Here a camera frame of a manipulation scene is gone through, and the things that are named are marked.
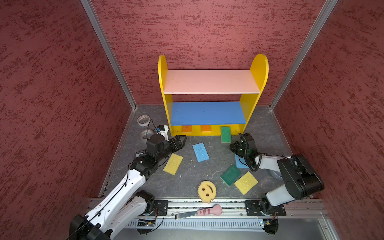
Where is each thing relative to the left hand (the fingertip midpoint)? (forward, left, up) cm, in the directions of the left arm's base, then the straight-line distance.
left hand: (182, 142), depth 76 cm
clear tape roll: (+31, +34, -21) cm, 50 cm away
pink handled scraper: (-28, -18, -18) cm, 38 cm away
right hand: (+7, -28, -18) cm, 34 cm away
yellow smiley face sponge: (-19, -13, -18) cm, 30 cm away
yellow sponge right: (-14, -36, -19) cm, 43 cm away
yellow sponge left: (-4, +7, -20) cm, 21 cm away
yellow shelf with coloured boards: (+49, -10, -18) cm, 54 cm away
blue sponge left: (+4, -10, -20) cm, 23 cm away
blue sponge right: (-6, -33, -13) cm, 36 cm away
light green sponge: (+17, -27, -17) cm, 36 cm away
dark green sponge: (-10, -28, -19) cm, 35 cm away
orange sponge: (+23, 0, -19) cm, 30 cm away
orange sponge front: (+23, -14, -19) cm, 32 cm away
